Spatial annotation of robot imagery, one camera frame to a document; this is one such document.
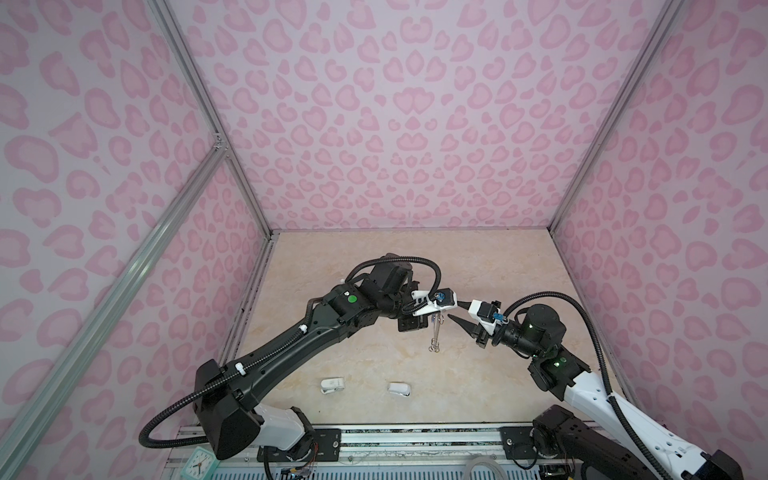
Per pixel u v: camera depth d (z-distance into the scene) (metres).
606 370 0.52
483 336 0.63
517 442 0.74
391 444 0.75
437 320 0.72
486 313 0.57
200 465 0.69
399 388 0.81
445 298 0.57
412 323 0.61
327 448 0.73
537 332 0.56
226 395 0.39
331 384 0.80
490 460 0.72
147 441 0.38
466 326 0.66
